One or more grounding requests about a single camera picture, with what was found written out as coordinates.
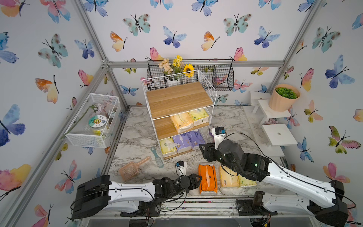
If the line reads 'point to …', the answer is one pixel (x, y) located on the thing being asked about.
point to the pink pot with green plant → (283, 97)
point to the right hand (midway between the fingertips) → (203, 145)
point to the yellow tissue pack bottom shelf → (168, 147)
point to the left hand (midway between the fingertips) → (201, 180)
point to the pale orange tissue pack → (182, 122)
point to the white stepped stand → (268, 136)
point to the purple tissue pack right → (195, 138)
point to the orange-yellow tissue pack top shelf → (229, 178)
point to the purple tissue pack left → (183, 143)
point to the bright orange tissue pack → (209, 182)
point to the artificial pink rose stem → (96, 109)
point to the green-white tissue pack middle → (199, 117)
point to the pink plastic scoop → (129, 170)
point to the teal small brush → (159, 161)
